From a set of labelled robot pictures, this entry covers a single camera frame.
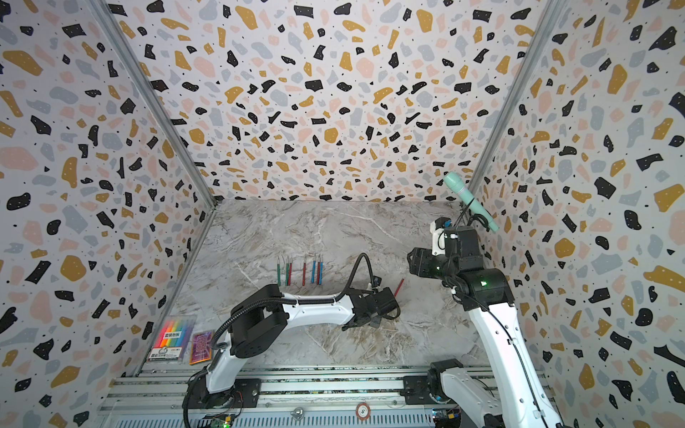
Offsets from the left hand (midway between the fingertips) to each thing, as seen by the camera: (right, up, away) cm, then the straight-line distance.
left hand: (381, 314), depth 88 cm
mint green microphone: (+22, +42, -8) cm, 48 cm away
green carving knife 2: (-34, +14, +12) cm, 39 cm away
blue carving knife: (-25, +12, +12) cm, 30 cm away
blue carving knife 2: (-22, +13, +12) cm, 27 cm away
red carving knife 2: (-27, +12, +9) cm, 31 cm away
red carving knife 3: (-23, +12, +10) cm, 27 cm away
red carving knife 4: (+7, +7, +8) cm, 13 cm away
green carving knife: (-37, +11, +10) cm, 40 cm away
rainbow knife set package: (-64, -5, -7) cm, 65 cm away
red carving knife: (-33, +12, +10) cm, 36 cm away
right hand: (+10, +21, -17) cm, 29 cm away
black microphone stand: (+31, +32, -7) cm, 44 cm away
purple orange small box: (-54, -7, -8) cm, 56 cm away
